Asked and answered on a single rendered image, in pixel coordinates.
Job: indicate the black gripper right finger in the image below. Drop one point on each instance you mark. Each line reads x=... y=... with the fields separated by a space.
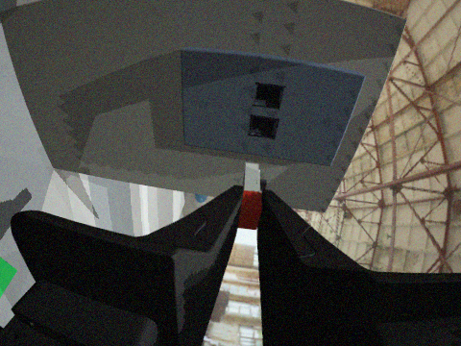
x=312 y=294

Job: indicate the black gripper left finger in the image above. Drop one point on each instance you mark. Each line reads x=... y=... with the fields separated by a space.
x=172 y=276

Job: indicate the green translucent square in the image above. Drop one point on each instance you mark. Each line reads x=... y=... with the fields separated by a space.
x=6 y=274

